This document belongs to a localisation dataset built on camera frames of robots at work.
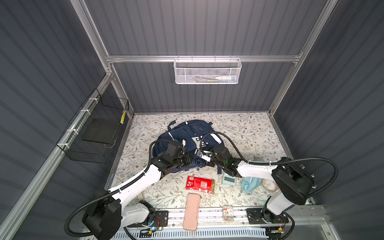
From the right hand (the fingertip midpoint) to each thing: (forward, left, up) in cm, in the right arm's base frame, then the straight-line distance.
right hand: (204, 151), depth 88 cm
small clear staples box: (-31, -11, -8) cm, 34 cm away
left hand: (-6, +5, +4) cm, 9 cm away
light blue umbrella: (-19, -24, -3) cm, 31 cm away
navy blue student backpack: (+14, +5, -2) cm, 15 cm away
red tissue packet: (-16, +3, -9) cm, 19 cm away
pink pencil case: (-30, +7, -7) cm, 32 cm away
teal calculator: (-14, -13, -8) cm, 21 cm away
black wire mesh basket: (+1, +58, +18) cm, 60 cm away
